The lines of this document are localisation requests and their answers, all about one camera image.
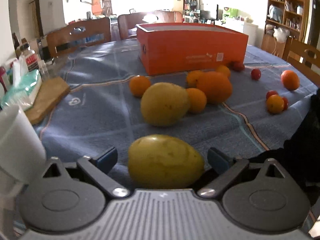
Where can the green tissue pack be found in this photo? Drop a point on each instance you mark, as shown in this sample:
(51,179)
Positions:
(24,93)

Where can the red-label bottle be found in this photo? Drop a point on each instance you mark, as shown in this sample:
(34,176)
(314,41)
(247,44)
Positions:
(29,56)

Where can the wooden chair left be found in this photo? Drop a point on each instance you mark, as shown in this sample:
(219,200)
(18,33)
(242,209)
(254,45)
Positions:
(79,34)

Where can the white mug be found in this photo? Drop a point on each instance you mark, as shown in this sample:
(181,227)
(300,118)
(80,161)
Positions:
(23,155)

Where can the wooden chair right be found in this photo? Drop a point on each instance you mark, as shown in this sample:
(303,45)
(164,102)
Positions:
(303,57)

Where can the yellow-green mango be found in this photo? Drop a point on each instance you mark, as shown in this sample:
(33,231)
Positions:
(163,162)

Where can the orange cardboard box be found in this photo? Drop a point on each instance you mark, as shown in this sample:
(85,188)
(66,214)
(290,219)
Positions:
(178,47)

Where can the red tomato behind orange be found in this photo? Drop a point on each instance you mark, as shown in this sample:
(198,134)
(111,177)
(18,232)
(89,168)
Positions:
(271,93)

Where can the small orange front right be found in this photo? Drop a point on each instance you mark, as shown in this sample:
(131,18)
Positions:
(275,104)

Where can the black cloth item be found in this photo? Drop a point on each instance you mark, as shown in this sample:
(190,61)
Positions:
(299,155)

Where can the red tomato right of orange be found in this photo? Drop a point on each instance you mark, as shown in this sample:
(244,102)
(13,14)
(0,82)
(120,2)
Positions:
(286,103)

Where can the yellow mango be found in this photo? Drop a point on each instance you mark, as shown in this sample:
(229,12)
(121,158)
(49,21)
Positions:
(164,104)

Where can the wooden bookshelf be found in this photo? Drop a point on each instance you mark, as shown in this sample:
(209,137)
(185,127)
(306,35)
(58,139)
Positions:
(290,16)

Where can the small orange left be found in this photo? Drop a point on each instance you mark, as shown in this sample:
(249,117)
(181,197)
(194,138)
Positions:
(138,85)

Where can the small orange beside mango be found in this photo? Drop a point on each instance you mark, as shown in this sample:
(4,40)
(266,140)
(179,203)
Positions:
(198,100)

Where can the blue tablecloth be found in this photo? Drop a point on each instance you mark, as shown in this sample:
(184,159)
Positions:
(101,112)

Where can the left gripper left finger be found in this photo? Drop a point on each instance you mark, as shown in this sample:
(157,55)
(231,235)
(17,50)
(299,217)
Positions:
(97,169)

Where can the wooden board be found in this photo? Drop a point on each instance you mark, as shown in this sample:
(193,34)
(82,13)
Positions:
(51,92)

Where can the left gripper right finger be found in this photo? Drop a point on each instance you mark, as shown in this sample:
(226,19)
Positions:
(227,169)

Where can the wooden chair middle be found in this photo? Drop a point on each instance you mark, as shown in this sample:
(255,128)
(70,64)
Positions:
(127,22)

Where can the orange far right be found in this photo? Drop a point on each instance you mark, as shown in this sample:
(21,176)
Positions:
(290,80)

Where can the red tomato middle right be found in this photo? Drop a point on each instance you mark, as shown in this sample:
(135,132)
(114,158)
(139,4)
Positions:
(256,74)

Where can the red tomato near box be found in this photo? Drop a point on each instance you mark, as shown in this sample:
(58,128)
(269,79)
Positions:
(237,66)

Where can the small orange near box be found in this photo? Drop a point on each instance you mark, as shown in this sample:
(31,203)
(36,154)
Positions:
(224,70)

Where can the small orange behind large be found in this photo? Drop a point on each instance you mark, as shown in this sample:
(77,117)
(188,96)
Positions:
(193,77)

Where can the wooden chair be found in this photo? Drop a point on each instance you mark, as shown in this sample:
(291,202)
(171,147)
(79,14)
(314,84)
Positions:
(127,22)
(79,34)
(303,57)

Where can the large orange fruit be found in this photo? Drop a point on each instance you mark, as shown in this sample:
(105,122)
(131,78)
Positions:
(216,86)

